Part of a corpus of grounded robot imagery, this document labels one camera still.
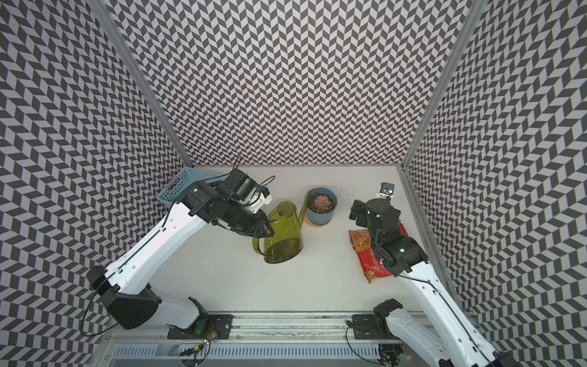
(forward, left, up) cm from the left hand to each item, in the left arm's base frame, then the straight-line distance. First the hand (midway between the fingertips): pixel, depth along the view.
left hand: (266, 237), depth 66 cm
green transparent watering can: (+5, -5, -14) cm, 15 cm away
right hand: (+10, -33, -1) cm, 34 cm away
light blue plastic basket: (+42, +46, -20) cm, 65 cm away
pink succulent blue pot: (+22, -18, -14) cm, 32 cm away
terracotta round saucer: (+18, -15, -25) cm, 34 cm away
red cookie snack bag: (-1, -36, -22) cm, 42 cm away
